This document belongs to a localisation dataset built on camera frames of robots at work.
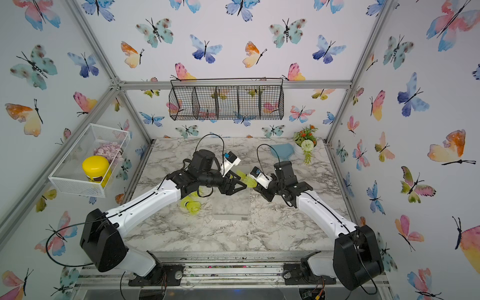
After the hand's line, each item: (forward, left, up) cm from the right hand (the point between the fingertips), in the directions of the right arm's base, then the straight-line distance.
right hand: (260, 182), depth 83 cm
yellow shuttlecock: (-6, +32, -14) cm, 35 cm away
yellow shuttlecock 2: (-3, +5, +4) cm, 7 cm away
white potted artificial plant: (+26, -23, -1) cm, 35 cm away
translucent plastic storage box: (-5, +12, -16) cm, 21 cm away
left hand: (-5, +7, +8) cm, 12 cm away
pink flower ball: (-1, +55, +20) cm, 59 cm away
